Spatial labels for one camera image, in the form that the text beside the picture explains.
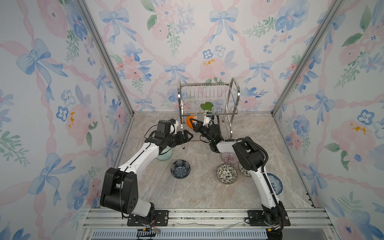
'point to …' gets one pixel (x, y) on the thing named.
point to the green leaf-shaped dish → (207, 106)
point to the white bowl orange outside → (188, 121)
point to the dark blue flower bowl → (180, 169)
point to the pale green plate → (165, 154)
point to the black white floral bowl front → (226, 174)
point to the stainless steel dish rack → (220, 99)
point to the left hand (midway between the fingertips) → (188, 136)
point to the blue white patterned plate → (276, 184)
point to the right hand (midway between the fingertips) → (190, 118)
